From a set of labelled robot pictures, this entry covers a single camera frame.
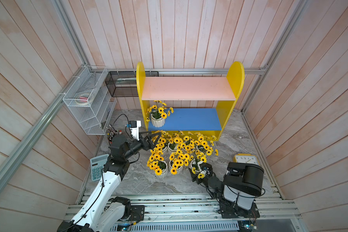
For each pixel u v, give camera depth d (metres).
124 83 0.90
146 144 0.62
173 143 0.86
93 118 0.77
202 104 1.22
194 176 0.77
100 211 0.44
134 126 0.63
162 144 0.86
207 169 0.81
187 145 0.85
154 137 0.66
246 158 0.91
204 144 0.83
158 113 0.82
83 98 0.73
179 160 0.76
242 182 0.48
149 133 0.73
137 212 0.74
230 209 0.66
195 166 0.78
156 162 0.75
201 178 0.75
